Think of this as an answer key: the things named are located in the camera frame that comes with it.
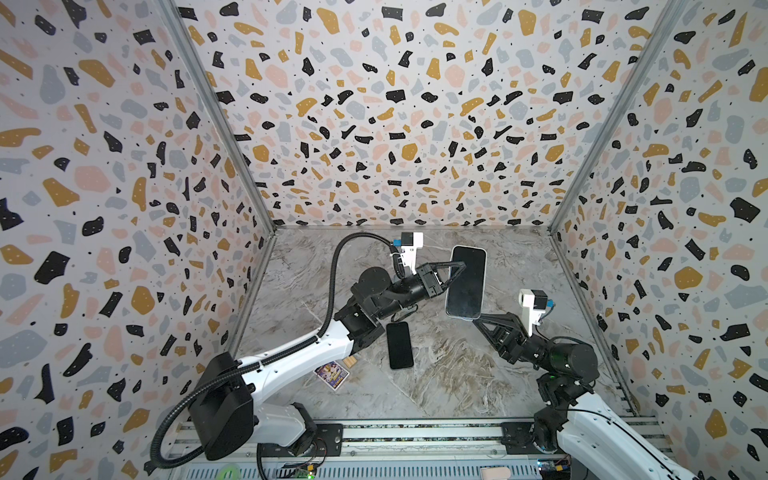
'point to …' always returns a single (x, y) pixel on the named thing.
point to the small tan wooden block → (350, 361)
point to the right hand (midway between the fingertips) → (479, 328)
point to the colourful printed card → (333, 374)
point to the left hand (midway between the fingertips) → (467, 268)
